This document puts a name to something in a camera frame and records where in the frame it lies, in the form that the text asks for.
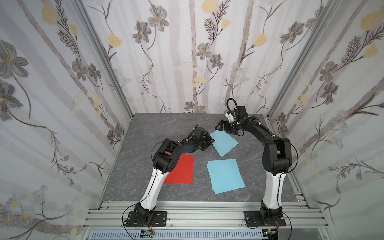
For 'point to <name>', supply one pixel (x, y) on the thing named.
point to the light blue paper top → (225, 175)
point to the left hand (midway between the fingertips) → (217, 137)
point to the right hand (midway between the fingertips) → (226, 125)
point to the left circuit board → (146, 233)
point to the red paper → (183, 171)
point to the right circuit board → (272, 233)
